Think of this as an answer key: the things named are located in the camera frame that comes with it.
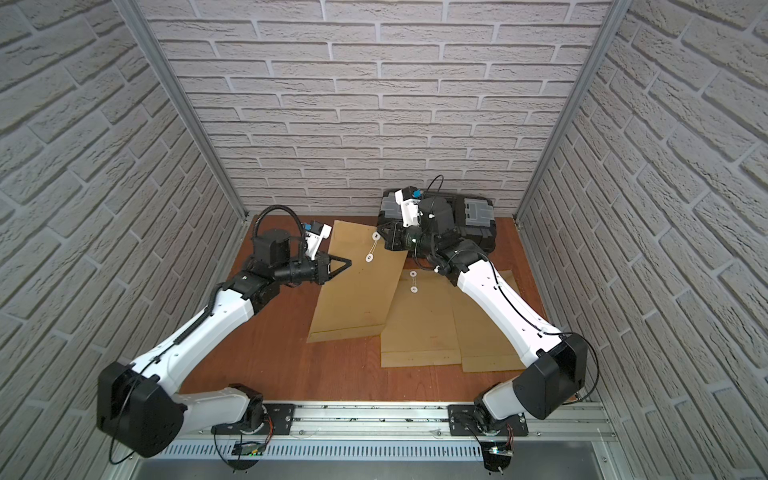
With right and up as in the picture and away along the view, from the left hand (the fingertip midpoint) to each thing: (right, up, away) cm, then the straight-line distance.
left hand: (354, 260), depth 73 cm
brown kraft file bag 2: (+19, -22, +17) cm, 34 cm away
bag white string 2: (+17, -11, +25) cm, 32 cm away
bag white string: (+4, +1, +3) cm, 5 cm away
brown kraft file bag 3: (+36, -25, +12) cm, 46 cm away
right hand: (+7, +8, 0) cm, 11 cm away
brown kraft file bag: (0, -10, +1) cm, 10 cm away
